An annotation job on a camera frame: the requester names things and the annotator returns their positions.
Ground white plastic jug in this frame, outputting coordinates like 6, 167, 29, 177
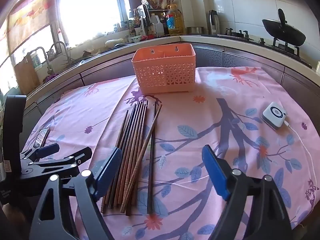
149, 14, 160, 37

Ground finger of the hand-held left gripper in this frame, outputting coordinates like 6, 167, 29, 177
25, 146, 93, 182
21, 142, 60, 162

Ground smartphone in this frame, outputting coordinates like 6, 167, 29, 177
32, 127, 50, 148

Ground pile of food packets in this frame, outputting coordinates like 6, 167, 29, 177
141, 0, 179, 9

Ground steel pot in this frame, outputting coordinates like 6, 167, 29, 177
186, 26, 205, 35

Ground curved steel faucet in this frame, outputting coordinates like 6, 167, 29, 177
50, 41, 69, 63
27, 46, 54, 75

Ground white square device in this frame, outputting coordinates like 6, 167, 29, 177
261, 102, 288, 130

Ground yellow cooking oil bottle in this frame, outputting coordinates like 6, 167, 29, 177
166, 5, 185, 36

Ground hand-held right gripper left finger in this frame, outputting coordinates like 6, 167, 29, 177
29, 147, 123, 240

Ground black gas stove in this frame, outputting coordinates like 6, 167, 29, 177
202, 27, 313, 68

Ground wooden cutting board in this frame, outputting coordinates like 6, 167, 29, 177
14, 55, 40, 94

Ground black wok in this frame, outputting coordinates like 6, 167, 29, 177
262, 8, 307, 47

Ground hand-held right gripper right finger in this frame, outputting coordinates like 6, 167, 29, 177
202, 144, 293, 240

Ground pink plastic lattice basket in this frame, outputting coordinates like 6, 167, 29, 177
132, 43, 196, 94

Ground printed roller blind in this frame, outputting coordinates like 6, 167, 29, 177
6, 0, 60, 53

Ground pink floral tablecloth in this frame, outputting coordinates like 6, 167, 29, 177
37, 66, 320, 240

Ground kitchen counter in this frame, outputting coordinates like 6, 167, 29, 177
0, 34, 320, 140

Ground pile of dark chopsticks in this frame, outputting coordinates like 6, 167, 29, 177
100, 100, 163, 217

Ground steel kettle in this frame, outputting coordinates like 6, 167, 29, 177
209, 9, 221, 35

